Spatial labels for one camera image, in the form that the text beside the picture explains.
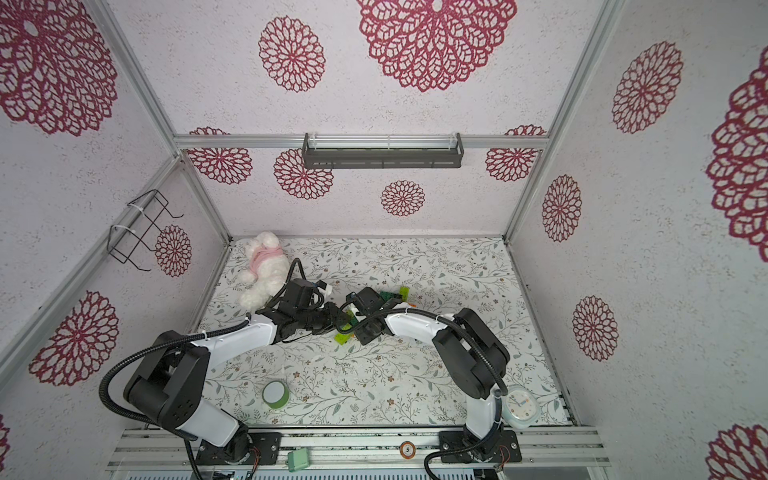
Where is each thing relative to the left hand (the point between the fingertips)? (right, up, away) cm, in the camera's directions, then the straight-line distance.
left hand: (351, 320), depth 87 cm
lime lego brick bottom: (-3, -6, +3) cm, 7 cm away
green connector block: (-11, -30, -16) cm, 36 cm away
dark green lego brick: (+11, +6, +15) cm, 19 cm away
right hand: (+2, -3, +5) cm, 7 cm away
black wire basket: (-55, +27, -7) cm, 62 cm away
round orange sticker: (+15, -30, -13) cm, 36 cm away
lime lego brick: (+17, +7, +13) cm, 23 cm away
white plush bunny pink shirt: (-32, +14, +15) cm, 38 cm away
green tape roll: (-19, -18, -9) cm, 28 cm away
